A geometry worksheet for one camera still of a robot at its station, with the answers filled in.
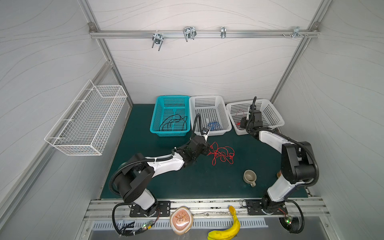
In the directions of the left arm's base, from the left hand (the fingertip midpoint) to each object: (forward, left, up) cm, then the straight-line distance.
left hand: (209, 138), depth 87 cm
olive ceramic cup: (-18, -23, -11) cm, 31 cm away
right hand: (+17, -26, +2) cm, 31 cm away
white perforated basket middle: (+30, -5, -12) cm, 33 cm away
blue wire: (+18, -5, -12) cm, 22 cm away
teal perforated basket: (+36, +33, -10) cm, 50 cm away
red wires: (-6, -11, -8) cm, 15 cm away
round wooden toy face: (-39, +13, -9) cm, 42 cm away
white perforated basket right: (+23, -47, -9) cm, 53 cm away
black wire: (+19, +24, -10) cm, 32 cm away
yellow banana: (-44, -7, -5) cm, 45 cm away
